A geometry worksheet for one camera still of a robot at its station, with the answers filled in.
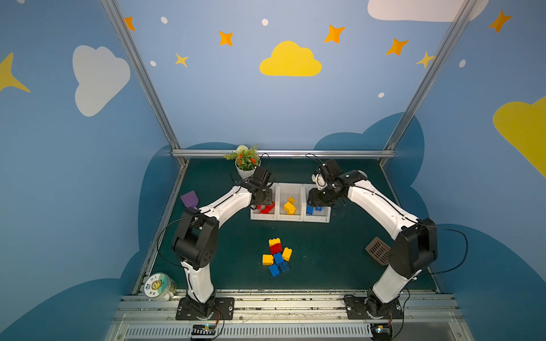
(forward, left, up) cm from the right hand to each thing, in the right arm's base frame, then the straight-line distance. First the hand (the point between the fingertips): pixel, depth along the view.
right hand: (314, 200), depth 86 cm
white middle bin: (+13, +13, -13) cm, 23 cm away
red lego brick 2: (-16, +15, -14) cm, 26 cm away
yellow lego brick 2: (-18, +11, -14) cm, 25 cm away
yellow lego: (+2, +10, -10) cm, 14 cm away
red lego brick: (+5, +24, -15) cm, 29 cm away
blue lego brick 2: (-20, +14, -13) cm, 28 cm away
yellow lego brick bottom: (-21, +18, -14) cm, 31 cm away
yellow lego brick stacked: (-13, +17, -13) cm, 25 cm away
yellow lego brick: (+9, +9, -14) cm, 19 cm away
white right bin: (-1, -3, -12) cm, 13 cm away
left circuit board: (-45, +39, -18) cm, 62 cm away
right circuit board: (-42, -23, -19) cm, 51 cm away
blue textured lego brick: (-23, +11, -15) cm, 30 cm away
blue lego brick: (+4, 0, -14) cm, 15 cm away
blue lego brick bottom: (-25, +15, -14) cm, 32 cm away
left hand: (+5, +21, -5) cm, 22 cm away
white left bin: (-1, +25, -12) cm, 28 cm away
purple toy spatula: (+7, +60, -15) cm, 62 cm away
